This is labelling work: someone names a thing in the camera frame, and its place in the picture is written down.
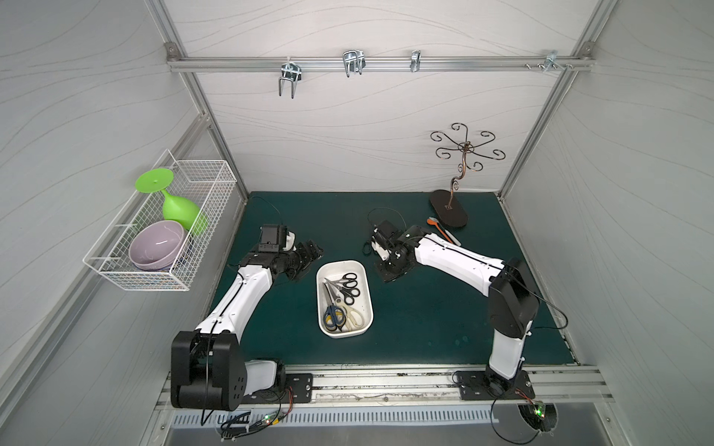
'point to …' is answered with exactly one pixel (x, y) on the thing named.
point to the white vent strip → (334, 416)
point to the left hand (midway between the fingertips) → (319, 258)
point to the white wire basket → (206, 182)
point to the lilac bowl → (155, 245)
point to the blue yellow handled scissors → (334, 316)
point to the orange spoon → (434, 223)
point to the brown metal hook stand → (445, 202)
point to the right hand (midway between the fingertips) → (385, 271)
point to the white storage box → (335, 269)
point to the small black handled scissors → (346, 284)
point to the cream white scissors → (354, 318)
